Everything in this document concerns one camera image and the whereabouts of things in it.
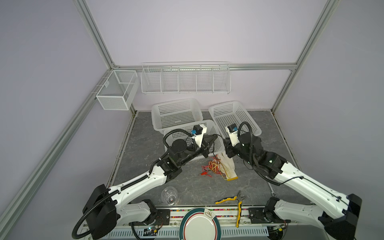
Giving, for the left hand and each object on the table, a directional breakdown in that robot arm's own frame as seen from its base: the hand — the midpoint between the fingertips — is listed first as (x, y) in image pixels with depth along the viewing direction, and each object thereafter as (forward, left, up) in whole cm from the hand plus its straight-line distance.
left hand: (217, 138), depth 66 cm
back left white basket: (+46, +26, -32) cm, 62 cm away
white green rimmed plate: (-29, +9, -31) cm, 44 cm away
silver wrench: (-18, -31, -31) cm, 48 cm away
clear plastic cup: (-15, +25, -31) cm, 43 cm away
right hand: (+2, -5, -5) cm, 8 cm away
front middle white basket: (+24, -3, -26) cm, 36 cm away
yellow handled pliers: (-19, -12, -31) cm, 38 cm away
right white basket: (+44, -22, -31) cm, 59 cm away
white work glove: (-1, -9, -30) cm, 31 cm away
